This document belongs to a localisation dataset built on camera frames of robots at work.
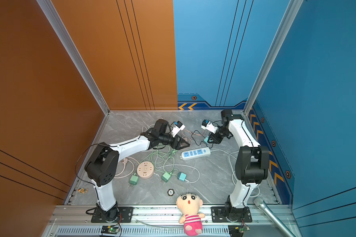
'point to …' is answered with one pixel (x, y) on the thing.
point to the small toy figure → (82, 190)
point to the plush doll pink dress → (188, 204)
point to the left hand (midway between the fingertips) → (187, 141)
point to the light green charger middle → (166, 177)
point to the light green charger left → (133, 180)
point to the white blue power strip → (193, 153)
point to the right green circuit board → (237, 230)
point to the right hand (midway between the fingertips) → (212, 138)
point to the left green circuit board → (106, 229)
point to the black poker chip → (170, 192)
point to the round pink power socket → (145, 169)
